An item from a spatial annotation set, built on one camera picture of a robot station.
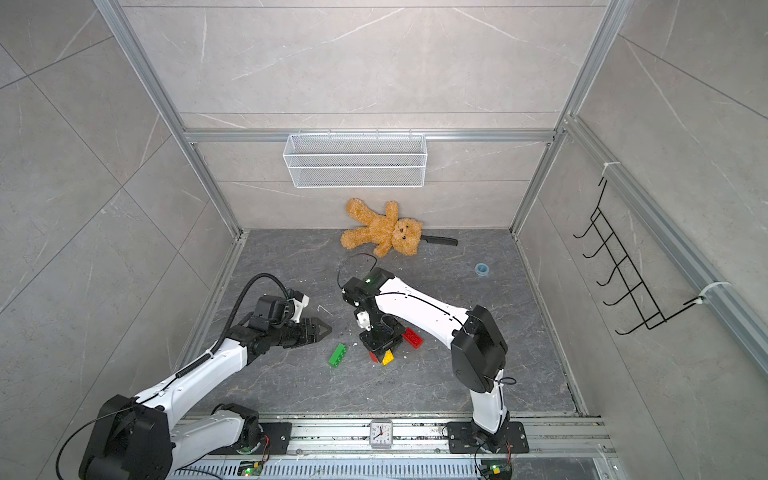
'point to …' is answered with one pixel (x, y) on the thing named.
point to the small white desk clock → (381, 434)
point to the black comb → (447, 240)
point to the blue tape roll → (481, 269)
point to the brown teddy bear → (388, 232)
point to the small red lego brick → (373, 357)
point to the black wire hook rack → (650, 311)
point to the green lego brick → (337, 355)
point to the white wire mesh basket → (352, 161)
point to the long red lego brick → (413, 338)
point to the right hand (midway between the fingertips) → (388, 355)
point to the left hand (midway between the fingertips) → (327, 327)
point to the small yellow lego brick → (388, 357)
